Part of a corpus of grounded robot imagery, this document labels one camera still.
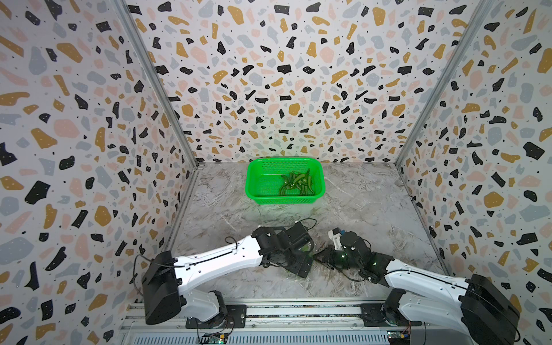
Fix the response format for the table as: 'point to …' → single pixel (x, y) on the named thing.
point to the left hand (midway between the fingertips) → (303, 264)
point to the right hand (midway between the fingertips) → (312, 258)
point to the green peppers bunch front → (302, 182)
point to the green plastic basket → (264, 180)
